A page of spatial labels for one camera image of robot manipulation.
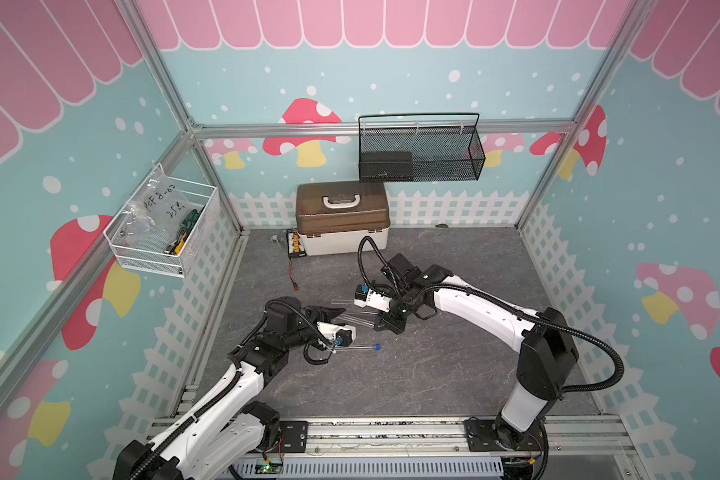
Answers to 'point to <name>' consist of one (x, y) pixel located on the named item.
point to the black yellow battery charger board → (295, 243)
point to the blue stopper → (377, 347)
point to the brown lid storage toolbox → (334, 217)
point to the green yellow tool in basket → (187, 223)
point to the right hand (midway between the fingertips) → (378, 323)
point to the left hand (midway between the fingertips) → (339, 314)
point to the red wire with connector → (290, 264)
